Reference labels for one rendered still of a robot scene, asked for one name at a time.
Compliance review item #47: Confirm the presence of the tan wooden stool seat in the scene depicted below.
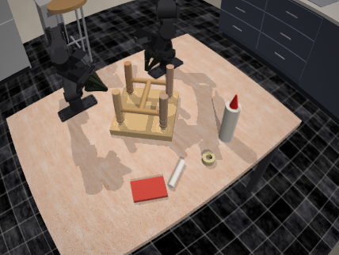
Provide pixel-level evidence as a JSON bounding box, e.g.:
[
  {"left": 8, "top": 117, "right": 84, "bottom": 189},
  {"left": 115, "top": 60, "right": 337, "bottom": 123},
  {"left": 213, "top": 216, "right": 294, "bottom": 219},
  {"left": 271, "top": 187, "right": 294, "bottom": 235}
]
[{"left": 109, "top": 87, "right": 179, "bottom": 142}]

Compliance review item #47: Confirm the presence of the white cylinder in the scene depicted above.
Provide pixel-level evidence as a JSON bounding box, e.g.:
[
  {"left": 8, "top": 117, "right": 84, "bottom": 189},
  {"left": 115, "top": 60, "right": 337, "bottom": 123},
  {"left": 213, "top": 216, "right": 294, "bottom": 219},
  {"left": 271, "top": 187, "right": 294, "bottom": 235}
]
[{"left": 167, "top": 159, "right": 185, "bottom": 188}]

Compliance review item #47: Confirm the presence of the grey bottle with red pointed cap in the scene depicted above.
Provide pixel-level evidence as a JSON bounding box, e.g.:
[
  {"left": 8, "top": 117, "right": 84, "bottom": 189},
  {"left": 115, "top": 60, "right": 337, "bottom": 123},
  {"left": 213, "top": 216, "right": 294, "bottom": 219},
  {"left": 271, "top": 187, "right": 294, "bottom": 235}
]
[{"left": 219, "top": 94, "right": 242, "bottom": 143}]

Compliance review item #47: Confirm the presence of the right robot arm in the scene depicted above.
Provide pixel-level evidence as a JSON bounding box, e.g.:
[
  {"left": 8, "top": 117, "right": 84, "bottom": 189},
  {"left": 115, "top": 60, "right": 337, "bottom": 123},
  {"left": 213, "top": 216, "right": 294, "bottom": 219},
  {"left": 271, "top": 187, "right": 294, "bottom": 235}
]
[{"left": 44, "top": 22, "right": 97, "bottom": 122}]

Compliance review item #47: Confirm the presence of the brown wooden stool leg frame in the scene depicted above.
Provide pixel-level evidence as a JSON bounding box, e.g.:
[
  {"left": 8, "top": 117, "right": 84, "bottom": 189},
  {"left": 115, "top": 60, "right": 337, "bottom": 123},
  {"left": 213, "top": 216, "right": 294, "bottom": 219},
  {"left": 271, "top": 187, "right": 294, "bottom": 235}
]
[{"left": 112, "top": 61, "right": 174, "bottom": 130}]

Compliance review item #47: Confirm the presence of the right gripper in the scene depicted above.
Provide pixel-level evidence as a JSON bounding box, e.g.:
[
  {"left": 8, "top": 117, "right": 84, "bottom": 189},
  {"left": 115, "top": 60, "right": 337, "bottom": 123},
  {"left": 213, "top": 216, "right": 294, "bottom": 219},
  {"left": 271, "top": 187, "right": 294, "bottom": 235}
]
[{"left": 67, "top": 64, "right": 108, "bottom": 94}]

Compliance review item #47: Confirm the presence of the flat red rectangular pad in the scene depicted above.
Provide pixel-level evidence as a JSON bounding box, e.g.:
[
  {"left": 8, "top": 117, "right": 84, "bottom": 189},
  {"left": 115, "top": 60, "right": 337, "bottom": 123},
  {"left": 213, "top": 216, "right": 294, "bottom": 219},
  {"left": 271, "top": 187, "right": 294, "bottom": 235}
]
[{"left": 130, "top": 176, "right": 168, "bottom": 203}]

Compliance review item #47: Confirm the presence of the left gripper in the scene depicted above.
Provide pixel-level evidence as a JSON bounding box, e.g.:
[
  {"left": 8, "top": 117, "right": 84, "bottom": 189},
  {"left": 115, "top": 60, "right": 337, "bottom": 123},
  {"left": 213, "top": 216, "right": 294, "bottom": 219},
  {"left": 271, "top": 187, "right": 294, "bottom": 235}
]
[{"left": 143, "top": 39, "right": 170, "bottom": 71}]

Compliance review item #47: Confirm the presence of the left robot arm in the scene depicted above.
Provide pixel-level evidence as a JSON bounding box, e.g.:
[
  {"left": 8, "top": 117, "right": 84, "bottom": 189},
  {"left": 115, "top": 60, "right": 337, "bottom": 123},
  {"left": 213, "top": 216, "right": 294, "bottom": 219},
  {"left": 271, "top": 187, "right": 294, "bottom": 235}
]
[{"left": 134, "top": 0, "right": 183, "bottom": 79}]

